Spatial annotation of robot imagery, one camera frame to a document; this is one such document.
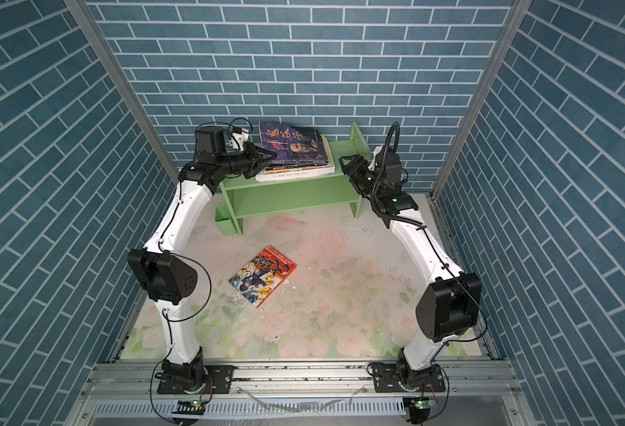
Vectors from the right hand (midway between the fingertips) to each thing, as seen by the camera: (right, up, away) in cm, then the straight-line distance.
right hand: (345, 164), depth 78 cm
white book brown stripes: (-12, -1, +9) cm, 15 cm away
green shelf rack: (-37, -9, +23) cm, 44 cm away
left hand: (-18, +3, 0) cm, 19 cm away
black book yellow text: (-23, 0, +6) cm, 24 cm away
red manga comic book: (-30, -38, +15) cm, 51 cm away
